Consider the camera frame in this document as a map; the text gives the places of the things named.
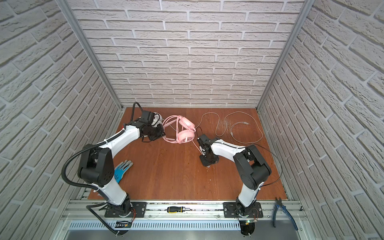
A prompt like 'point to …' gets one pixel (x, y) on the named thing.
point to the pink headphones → (185, 131)
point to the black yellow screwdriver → (174, 209)
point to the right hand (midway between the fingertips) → (207, 162)
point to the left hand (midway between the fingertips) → (166, 131)
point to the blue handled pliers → (279, 202)
